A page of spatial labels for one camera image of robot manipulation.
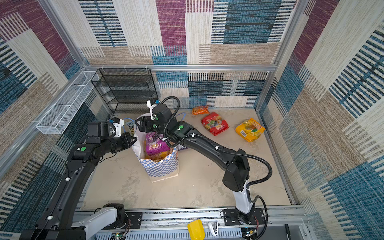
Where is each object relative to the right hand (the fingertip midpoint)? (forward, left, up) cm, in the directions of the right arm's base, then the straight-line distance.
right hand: (141, 123), depth 71 cm
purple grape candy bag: (-1, -2, -18) cm, 18 cm away
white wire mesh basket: (+1, +38, +2) cm, 39 cm away
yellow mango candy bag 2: (+14, -62, -28) cm, 69 cm away
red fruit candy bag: (+20, -39, -27) cm, 52 cm away
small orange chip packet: (+35, -30, -28) cm, 54 cm away
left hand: (-4, +3, -5) cm, 7 cm away
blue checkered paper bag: (-16, -10, -15) cm, 25 cm away
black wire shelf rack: (+45, +24, -15) cm, 53 cm away
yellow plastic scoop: (-40, -24, -32) cm, 56 cm away
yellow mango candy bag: (-5, -3, -25) cm, 25 cm away
